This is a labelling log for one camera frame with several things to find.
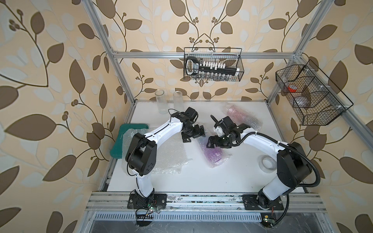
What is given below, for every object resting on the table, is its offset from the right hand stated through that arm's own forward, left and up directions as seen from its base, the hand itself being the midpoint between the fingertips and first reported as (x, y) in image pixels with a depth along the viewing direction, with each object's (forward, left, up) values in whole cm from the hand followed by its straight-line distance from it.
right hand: (213, 146), depth 87 cm
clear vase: (+33, +33, +6) cm, 48 cm away
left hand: (+5, +9, +5) cm, 11 cm away
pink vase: (+21, -23, +2) cm, 31 cm away
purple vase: (-7, 0, +2) cm, 8 cm away
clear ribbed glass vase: (+34, +22, +6) cm, 41 cm away
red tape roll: (+21, -45, +26) cm, 56 cm away
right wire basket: (+10, -51, +26) cm, 59 cm away
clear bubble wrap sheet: (-3, +26, -6) cm, 27 cm away
